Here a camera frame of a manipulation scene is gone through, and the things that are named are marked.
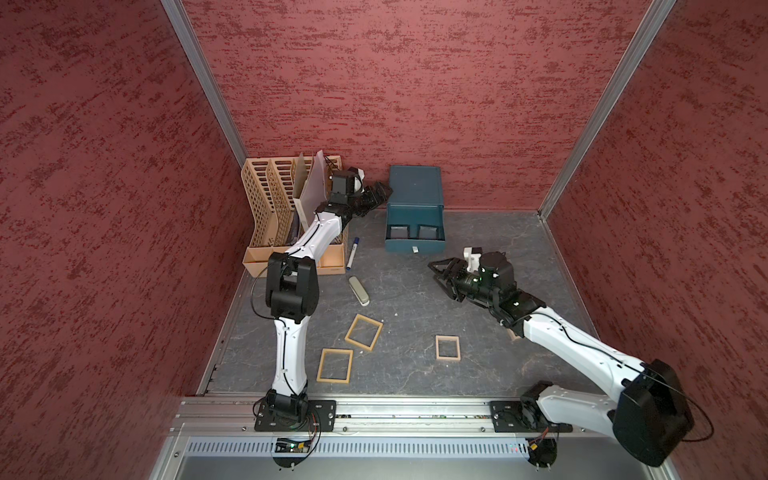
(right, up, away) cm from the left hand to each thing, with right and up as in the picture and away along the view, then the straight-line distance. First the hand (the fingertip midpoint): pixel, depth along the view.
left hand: (385, 198), depth 95 cm
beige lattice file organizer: (-40, +5, +6) cm, 41 cm away
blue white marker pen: (-12, -17, +13) cm, 25 cm away
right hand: (+12, -23, -18) cm, 31 cm away
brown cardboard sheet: (-29, +8, +1) cm, 30 cm away
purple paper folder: (-21, 0, -8) cm, 23 cm away
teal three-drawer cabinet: (+10, -5, +2) cm, 12 cm away
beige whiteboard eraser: (-9, -30, 0) cm, 32 cm away
